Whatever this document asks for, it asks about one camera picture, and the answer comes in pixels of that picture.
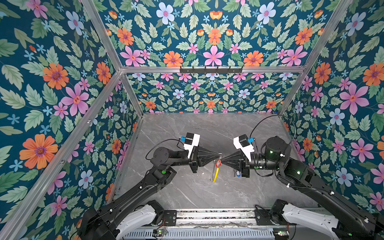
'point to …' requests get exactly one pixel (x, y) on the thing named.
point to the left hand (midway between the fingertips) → (218, 158)
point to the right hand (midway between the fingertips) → (223, 159)
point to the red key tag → (218, 163)
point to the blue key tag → (238, 174)
